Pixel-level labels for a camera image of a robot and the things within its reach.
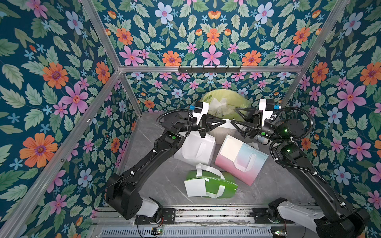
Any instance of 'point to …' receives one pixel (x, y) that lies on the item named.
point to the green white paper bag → (206, 181)
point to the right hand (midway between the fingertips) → (239, 112)
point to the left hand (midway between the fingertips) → (223, 123)
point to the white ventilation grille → (189, 231)
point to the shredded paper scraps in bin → (220, 107)
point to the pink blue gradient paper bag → (240, 159)
